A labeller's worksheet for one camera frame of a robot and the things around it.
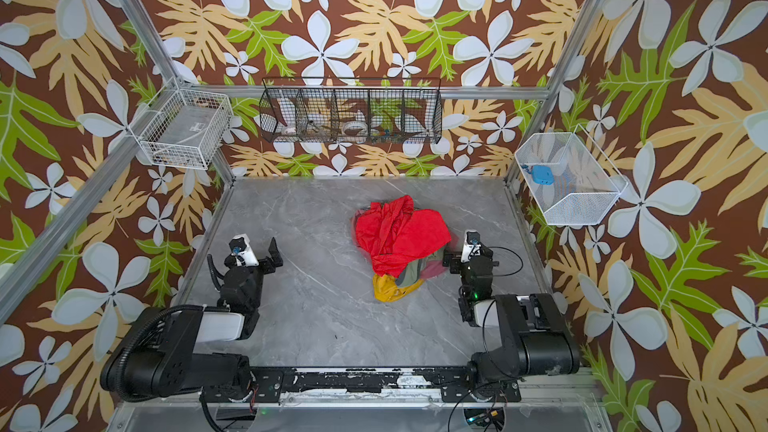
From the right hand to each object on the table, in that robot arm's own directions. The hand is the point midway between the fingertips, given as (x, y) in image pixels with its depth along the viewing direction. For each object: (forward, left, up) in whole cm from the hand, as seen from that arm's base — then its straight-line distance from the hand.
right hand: (463, 241), depth 91 cm
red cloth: (-1, +21, +5) cm, 21 cm away
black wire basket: (+38, +34, +22) cm, 55 cm away
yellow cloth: (-13, +24, -5) cm, 28 cm away
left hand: (-1, +63, +5) cm, 63 cm away
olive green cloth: (-10, +17, 0) cm, 20 cm away
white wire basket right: (+5, -30, +20) cm, 36 cm away
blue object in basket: (+13, -22, +16) cm, 30 cm away
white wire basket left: (+24, +82, +25) cm, 89 cm away
